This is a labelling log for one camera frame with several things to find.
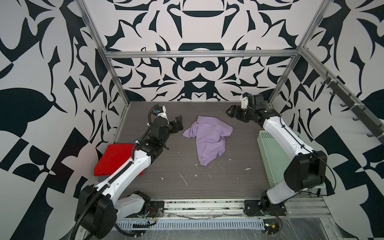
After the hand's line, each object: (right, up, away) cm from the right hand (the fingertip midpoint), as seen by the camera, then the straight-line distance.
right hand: (231, 110), depth 84 cm
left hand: (-31, -3, -7) cm, 31 cm away
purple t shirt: (-10, -14, +12) cm, 22 cm away
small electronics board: (+16, -55, -13) cm, 58 cm away
